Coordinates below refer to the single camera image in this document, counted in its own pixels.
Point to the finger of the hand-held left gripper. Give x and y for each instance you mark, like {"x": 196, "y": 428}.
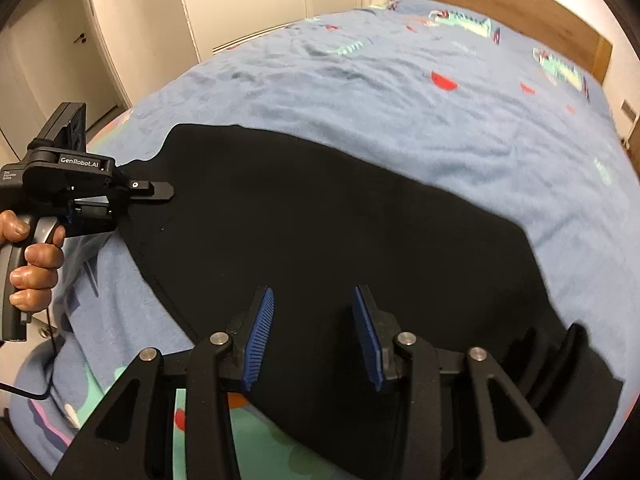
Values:
{"x": 150, "y": 190}

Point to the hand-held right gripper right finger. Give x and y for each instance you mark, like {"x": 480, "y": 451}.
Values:
{"x": 367, "y": 335}

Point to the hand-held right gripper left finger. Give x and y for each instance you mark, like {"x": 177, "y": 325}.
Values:
{"x": 259, "y": 335}

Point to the black pants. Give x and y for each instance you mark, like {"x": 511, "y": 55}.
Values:
{"x": 325, "y": 260}

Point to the person's left hand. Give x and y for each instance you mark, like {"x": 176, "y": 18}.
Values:
{"x": 42, "y": 255}

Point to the white door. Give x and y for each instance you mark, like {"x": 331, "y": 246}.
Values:
{"x": 50, "y": 70}

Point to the white wardrobe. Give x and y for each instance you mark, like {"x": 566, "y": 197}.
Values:
{"x": 250, "y": 5}

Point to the bed with blue patterned duvet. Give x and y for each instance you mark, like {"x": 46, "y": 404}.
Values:
{"x": 400, "y": 120}

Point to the wall socket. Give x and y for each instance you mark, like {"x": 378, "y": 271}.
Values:
{"x": 628, "y": 110}

